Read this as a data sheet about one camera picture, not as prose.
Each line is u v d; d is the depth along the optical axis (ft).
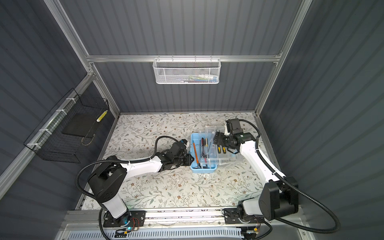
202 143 2.99
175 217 2.48
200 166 2.99
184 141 2.71
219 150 2.70
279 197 1.33
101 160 3.25
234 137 1.92
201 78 3.02
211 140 2.84
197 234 2.53
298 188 1.26
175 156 2.28
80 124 2.42
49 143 2.13
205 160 3.07
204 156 2.77
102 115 2.70
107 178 1.58
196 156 2.59
